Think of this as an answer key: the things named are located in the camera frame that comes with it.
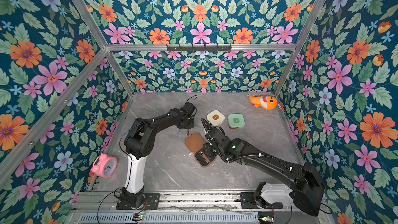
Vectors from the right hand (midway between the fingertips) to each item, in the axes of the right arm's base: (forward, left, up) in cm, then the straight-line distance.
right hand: (208, 144), depth 78 cm
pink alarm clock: (-11, +52, -5) cm, 53 cm away
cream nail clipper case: (+24, -3, -10) cm, 27 cm away
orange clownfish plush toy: (+35, -38, -6) cm, 52 cm away
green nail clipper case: (+23, -17, -12) cm, 31 cm away
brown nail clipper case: (0, +3, -13) cm, 14 cm away
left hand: (+20, +12, -13) cm, 27 cm away
